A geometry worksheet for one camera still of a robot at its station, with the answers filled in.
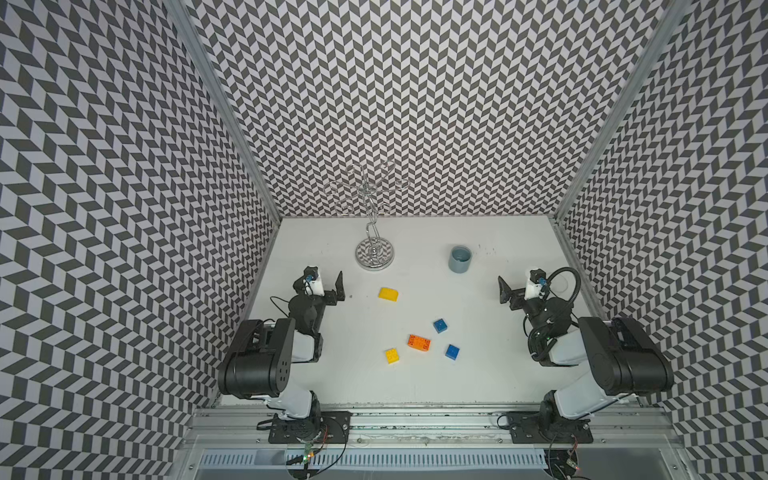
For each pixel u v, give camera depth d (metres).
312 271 0.76
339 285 0.83
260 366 0.45
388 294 0.97
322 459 0.69
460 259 1.02
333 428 0.72
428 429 0.74
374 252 1.06
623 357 0.46
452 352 0.84
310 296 0.75
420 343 0.85
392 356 0.83
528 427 0.74
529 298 0.78
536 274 0.74
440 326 0.89
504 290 0.83
